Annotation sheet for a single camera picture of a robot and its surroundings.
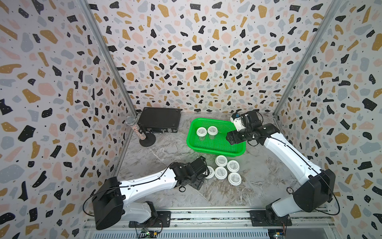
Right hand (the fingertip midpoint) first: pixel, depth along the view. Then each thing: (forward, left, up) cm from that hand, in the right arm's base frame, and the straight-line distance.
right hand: (233, 135), depth 82 cm
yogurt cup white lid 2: (-18, -1, -16) cm, 24 cm away
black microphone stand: (+10, +55, -20) cm, 59 cm away
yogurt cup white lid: (-15, +6, -15) cm, 22 cm away
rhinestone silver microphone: (+2, +55, +9) cm, 56 cm away
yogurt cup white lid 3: (-16, +12, -14) cm, 24 cm away
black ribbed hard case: (+27, +47, -17) cm, 57 cm away
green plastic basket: (+6, +5, -20) cm, 21 cm away
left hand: (-20, +19, -13) cm, 30 cm away
